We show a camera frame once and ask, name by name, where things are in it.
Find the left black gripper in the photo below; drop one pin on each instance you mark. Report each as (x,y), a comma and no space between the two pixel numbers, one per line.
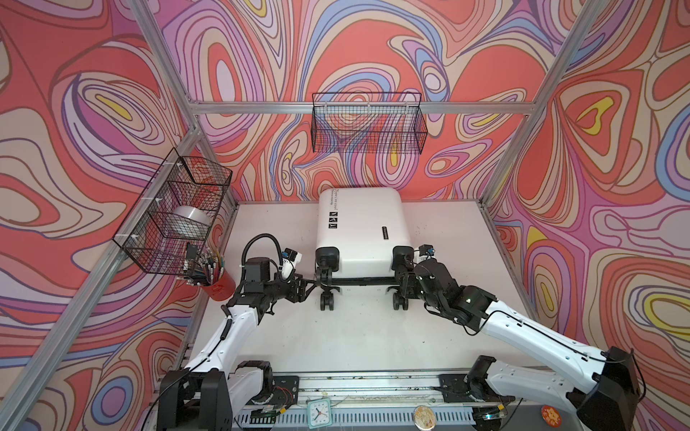
(299,294)

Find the red round sticker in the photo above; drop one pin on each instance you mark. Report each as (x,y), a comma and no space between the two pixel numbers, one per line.
(551,416)

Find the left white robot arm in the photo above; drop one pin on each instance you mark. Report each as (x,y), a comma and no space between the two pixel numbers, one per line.
(210,392)

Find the red pen holder cup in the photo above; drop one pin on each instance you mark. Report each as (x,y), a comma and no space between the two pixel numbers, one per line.
(205,268)

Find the black suitcase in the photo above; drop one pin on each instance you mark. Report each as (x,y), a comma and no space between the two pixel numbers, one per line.
(362,240)

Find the wire basket on left wall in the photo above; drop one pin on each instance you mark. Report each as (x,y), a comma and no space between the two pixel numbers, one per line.
(168,230)

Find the wire basket on wall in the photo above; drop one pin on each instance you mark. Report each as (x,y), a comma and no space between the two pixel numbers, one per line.
(368,123)
(168,230)

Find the wire basket on back wall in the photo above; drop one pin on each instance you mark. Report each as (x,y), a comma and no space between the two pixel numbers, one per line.
(368,123)

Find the white roll in basket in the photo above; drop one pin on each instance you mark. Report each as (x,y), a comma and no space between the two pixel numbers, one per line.
(187,222)

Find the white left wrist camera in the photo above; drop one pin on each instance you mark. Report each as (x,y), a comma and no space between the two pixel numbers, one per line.
(290,259)

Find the small teal alarm clock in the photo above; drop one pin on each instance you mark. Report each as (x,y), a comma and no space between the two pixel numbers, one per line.
(319,413)

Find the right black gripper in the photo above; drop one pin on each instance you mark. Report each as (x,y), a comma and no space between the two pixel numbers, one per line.
(406,281)

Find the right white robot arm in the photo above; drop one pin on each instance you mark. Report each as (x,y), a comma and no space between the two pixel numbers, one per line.
(600,387)

